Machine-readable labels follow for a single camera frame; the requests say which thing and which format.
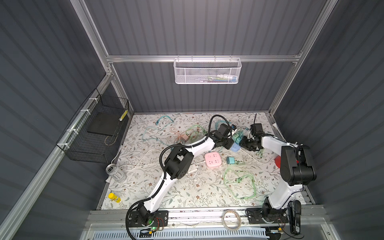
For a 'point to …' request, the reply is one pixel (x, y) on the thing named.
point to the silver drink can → (112, 170)
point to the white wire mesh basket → (207, 71)
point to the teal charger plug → (230, 160)
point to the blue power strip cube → (235, 147)
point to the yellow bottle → (113, 196)
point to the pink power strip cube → (213, 159)
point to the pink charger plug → (185, 137)
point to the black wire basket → (94, 134)
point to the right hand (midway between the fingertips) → (243, 145)
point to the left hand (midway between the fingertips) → (232, 141)
